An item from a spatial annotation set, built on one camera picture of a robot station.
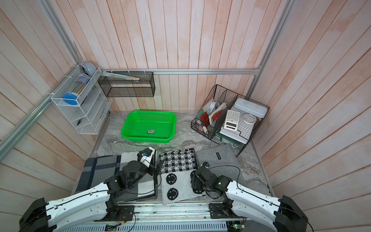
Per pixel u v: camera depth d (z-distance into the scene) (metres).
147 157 0.64
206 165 0.76
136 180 0.62
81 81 0.76
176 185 0.78
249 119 0.88
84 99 0.74
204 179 0.64
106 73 0.91
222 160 0.89
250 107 0.92
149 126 1.11
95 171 0.86
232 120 0.86
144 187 0.80
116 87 1.04
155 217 0.73
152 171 0.68
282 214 0.42
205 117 1.07
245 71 0.95
